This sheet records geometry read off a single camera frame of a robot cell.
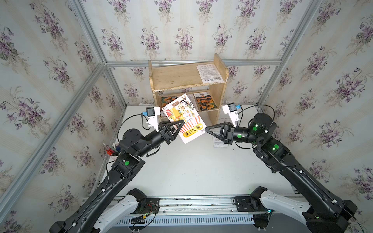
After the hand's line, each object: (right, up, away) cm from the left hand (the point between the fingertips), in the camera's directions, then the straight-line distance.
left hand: (184, 124), depth 54 cm
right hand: (+9, -3, 0) cm, 10 cm away
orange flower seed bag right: (+12, +14, +39) cm, 43 cm away
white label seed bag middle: (+5, +15, +41) cm, 44 cm away
